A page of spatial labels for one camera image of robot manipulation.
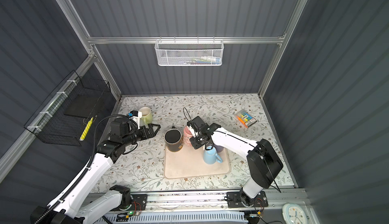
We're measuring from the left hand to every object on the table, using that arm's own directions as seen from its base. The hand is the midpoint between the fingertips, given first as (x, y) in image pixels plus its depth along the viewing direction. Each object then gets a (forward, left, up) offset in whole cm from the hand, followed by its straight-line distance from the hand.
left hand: (154, 127), depth 77 cm
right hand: (-3, -22, -13) cm, 25 cm away
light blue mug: (-12, -29, -12) cm, 34 cm away
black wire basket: (+3, +42, +7) cm, 43 cm away
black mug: (-1, -8, -10) cm, 13 cm away
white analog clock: (-39, -64, -17) cm, 77 cm away
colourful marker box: (+16, -57, -19) cm, 62 cm away
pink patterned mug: (-2, -17, -5) cm, 18 cm away
